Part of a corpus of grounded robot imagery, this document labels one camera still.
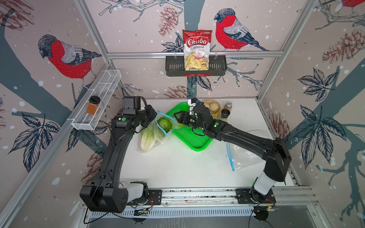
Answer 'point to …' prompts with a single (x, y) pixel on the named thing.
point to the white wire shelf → (102, 86)
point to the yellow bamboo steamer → (206, 103)
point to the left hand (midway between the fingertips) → (160, 109)
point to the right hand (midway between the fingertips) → (175, 116)
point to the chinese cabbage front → (148, 140)
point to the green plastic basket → (194, 137)
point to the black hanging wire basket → (175, 66)
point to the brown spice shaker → (228, 106)
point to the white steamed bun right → (214, 108)
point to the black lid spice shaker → (225, 113)
